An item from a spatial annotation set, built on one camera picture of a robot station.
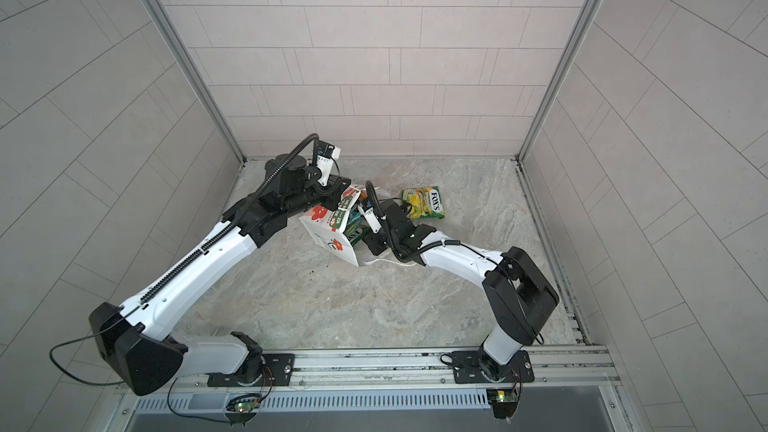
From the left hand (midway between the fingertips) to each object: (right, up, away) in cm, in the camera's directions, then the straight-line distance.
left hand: (356, 177), depth 71 cm
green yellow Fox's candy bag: (+19, -8, +31) cm, 37 cm away
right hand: (+1, -16, +14) cm, 22 cm away
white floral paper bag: (-8, -13, +6) cm, 17 cm away
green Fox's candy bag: (-2, -14, +17) cm, 23 cm away
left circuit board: (-24, -51, -6) cm, 57 cm away
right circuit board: (+34, -52, -3) cm, 62 cm away
